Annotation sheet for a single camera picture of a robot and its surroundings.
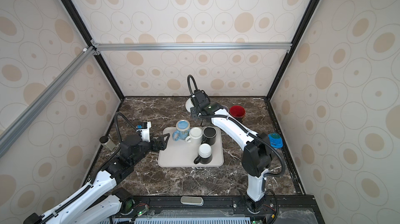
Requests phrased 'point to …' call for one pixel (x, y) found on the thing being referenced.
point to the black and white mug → (205, 155)
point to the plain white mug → (195, 136)
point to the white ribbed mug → (189, 104)
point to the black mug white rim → (209, 134)
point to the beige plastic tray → (179, 153)
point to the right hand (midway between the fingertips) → (197, 110)
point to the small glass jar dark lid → (107, 142)
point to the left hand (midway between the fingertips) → (166, 133)
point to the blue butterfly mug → (183, 127)
